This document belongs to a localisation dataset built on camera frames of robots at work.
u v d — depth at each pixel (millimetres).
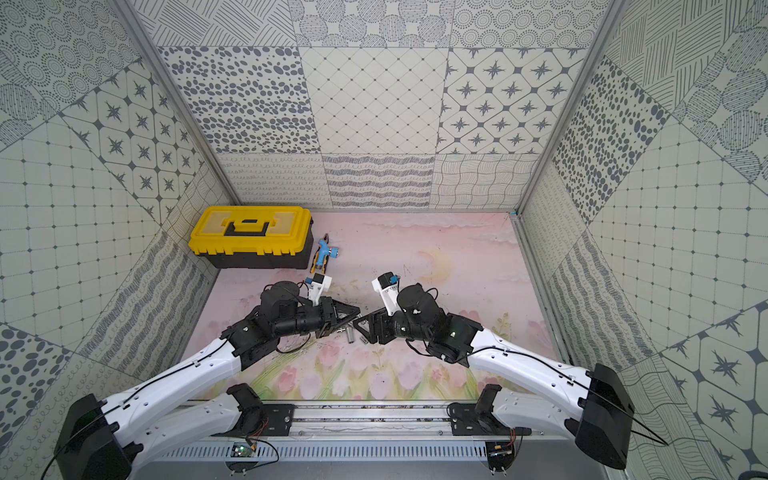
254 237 919
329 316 636
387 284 645
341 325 674
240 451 715
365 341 860
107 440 390
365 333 651
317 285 715
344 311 712
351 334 881
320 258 1039
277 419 747
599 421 385
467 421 730
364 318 656
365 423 751
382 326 613
